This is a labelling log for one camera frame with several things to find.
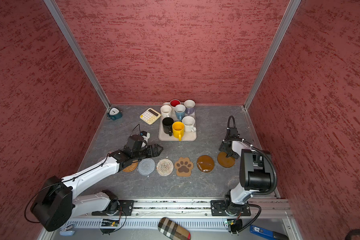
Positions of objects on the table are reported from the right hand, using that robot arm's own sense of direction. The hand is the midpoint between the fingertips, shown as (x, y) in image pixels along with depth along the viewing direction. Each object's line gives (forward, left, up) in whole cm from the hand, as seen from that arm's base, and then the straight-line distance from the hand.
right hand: (225, 153), depth 95 cm
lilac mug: (+37, +22, +8) cm, 44 cm away
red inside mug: (+41, +34, +8) cm, 54 cm away
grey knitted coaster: (-8, +50, +2) cm, 51 cm away
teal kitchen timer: (+32, +79, +6) cm, 86 cm away
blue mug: (+30, +29, +9) cm, 43 cm away
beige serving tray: (+13, +23, +2) cm, 26 cm away
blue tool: (-42, -9, +4) cm, 43 cm away
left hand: (-3, +43, +10) cm, 44 cm away
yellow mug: (+17, +31, +6) cm, 36 cm away
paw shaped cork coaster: (-9, +27, +1) cm, 29 cm away
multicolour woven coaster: (-8, +39, +2) cm, 40 cm away
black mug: (+19, +38, +7) cm, 43 cm away
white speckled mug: (+22, +23, +7) cm, 32 cm away
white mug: (+30, +40, +9) cm, 51 cm away
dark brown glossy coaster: (-6, +14, 0) cm, 16 cm away
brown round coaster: (-6, +2, +1) cm, 7 cm away
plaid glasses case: (-39, +33, +4) cm, 52 cm away
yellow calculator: (+32, +53, +3) cm, 62 cm away
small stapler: (-38, +81, +5) cm, 90 cm away
